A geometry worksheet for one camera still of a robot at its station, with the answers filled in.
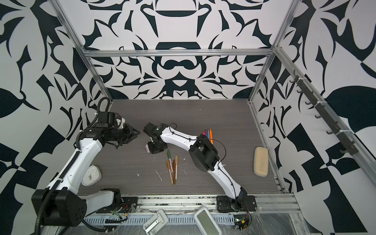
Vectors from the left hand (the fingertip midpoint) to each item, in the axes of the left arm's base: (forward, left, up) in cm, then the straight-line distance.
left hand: (139, 130), depth 78 cm
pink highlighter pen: (+9, -37, -20) cm, 43 cm away
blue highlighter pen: (+8, -40, -19) cm, 45 cm away
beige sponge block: (-13, -67, -16) cm, 70 cm away
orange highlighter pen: (+7, -41, -20) cm, 46 cm away
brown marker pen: (-15, -17, -20) cm, 31 cm away
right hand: (-4, -5, -16) cm, 18 cm away
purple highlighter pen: (+10, -39, -20) cm, 45 cm away
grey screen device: (-40, -33, -16) cm, 54 cm away
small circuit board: (-41, -50, -22) cm, 68 cm away
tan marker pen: (-12, -14, -20) cm, 27 cm away
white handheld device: (-39, -10, -18) cm, 44 cm away
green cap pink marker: (-6, -14, -20) cm, 26 cm away
